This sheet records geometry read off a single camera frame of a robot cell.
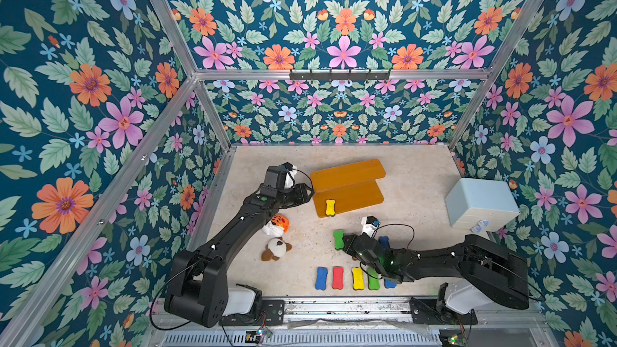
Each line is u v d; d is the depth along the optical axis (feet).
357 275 2.59
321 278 2.62
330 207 3.12
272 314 2.41
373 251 2.07
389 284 2.56
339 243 2.75
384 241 2.89
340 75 3.05
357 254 2.14
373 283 2.56
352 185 2.98
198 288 1.35
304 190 2.49
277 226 2.88
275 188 2.13
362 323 2.37
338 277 2.69
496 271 1.46
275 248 2.78
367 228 2.57
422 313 2.40
